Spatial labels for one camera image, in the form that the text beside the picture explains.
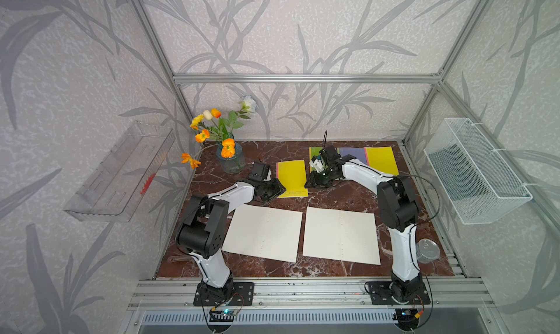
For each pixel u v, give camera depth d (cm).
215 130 93
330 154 81
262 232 87
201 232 48
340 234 87
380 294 73
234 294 72
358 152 116
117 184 69
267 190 82
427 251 78
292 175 102
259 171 77
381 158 113
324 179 85
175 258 81
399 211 55
